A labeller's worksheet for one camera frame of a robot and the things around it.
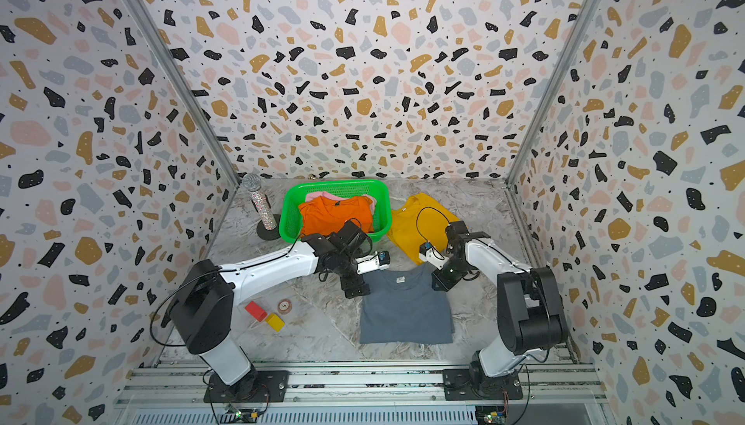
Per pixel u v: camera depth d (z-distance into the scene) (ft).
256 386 2.22
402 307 2.81
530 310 1.53
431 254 2.74
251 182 2.68
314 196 3.59
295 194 3.60
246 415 2.31
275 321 2.76
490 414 2.32
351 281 2.46
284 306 2.85
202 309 1.47
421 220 2.85
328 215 3.48
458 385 2.41
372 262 2.49
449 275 2.58
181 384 2.46
